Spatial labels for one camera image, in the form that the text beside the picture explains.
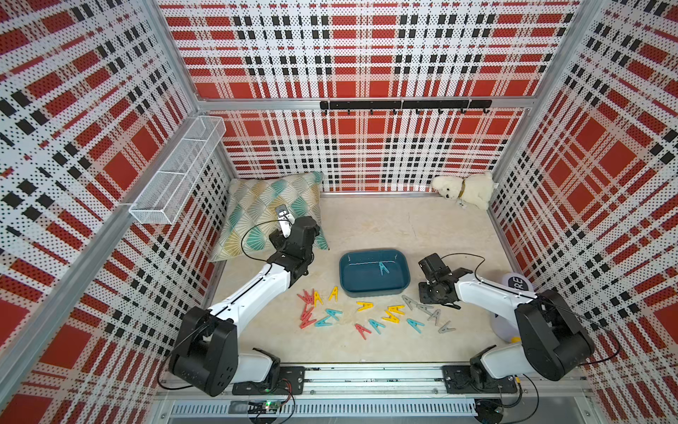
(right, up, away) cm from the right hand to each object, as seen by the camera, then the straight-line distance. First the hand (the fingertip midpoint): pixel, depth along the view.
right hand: (431, 294), depth 90 cm
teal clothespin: (-16, +8, +6) cm, 19 cm away
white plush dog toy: (+27, +39, +23) cm, 53 cm away
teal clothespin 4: (-34, -5, -4) cm, 35 cm away
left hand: (-46, +25, -5) cm, 52 cm away
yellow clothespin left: (-40, -1, 0) cm, 40 cm away
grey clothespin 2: (-3, -4, -3) cm, 6 cm away
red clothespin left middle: (-43, -6, -4) cm, 44 cm away
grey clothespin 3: (0, -6, -4) cm, 7 cm away
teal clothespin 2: (-7, -8, -6) cm, 12 cm away
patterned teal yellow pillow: (-64, +28, +3) cm, 70 cm away
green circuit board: (-51, -24, -21) cm, 60 cm away
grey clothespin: (-8, -2, -2) cm, 8 cm away
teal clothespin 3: (-20, -8, -6) cm, 22 cm away
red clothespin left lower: (-43, -7, -6) cm, 44 cm away
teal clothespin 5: (-38, -8, -6) cm, 39 cm away
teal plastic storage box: (-25, +5, +4) cm, 26 cm away
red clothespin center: (-25, -9, -7) cm, 27 cm away
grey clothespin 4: (+2, -9, -6) cm, 11 cm away
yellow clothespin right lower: (-15, -6, -5) cm, 17 cm away
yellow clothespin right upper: (-13, -4, -4) cm, 14 cm away
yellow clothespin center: (-23, -3, -2) cm, 23 cm away
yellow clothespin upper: (-34, 0, +1) cm, 34 cm away
